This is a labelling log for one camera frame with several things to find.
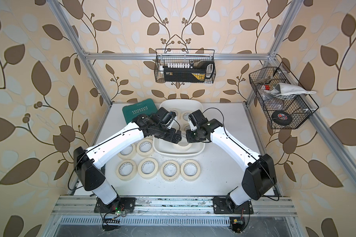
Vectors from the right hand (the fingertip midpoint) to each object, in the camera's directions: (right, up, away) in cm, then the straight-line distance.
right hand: (189, 138), depth 82 cm
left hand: (-7, +1, -6) cm, 9 cm away
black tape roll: (+45, +11, -11) cm, 48 cm away
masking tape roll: (-29, -8, +14) cm, 33 cm away
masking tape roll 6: (-2, +13, +27) cm, 30 cm away
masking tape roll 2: (-33, -22, -1) cm, 40 cm away
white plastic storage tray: (-4, +19, +36) cm, 41 cm away
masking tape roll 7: (-3, -3, -5) cm, 7 cm away
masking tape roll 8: (-1, +5, +20) cm, 20 cm away
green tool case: (-31, +20, +29) cm, 47 cm away
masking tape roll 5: (+1, -20, +4) cm, 20 cm away
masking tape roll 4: (-12, -22, -2) cm, 25 cm away
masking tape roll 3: (-24, -19, +5) cm, 31 cm away
